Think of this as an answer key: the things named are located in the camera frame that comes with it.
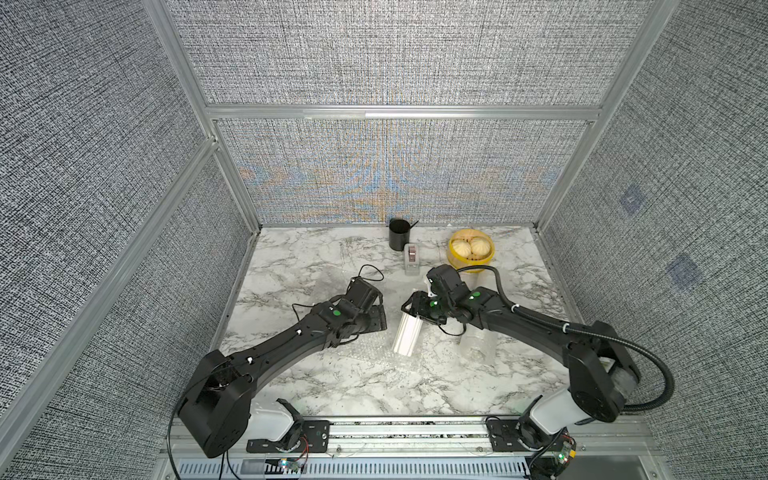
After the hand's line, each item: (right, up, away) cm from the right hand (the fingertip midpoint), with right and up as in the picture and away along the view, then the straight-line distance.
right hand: (406, 303), depth 83 cm
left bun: (+22, +16, +22) cm, 35 cm away
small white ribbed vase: (0, -8, -4) cm, 9 cm away
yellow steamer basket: (+20, +11, +20) cm, 31 cm away
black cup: (-1, +21, +26) cm, 33 cm away
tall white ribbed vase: (+21, -13, +3) cm, 25 cm away
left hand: (-7, -4, 0) cm, 8 cm away
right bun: (+28, +16, +23) cm, 40 cm away
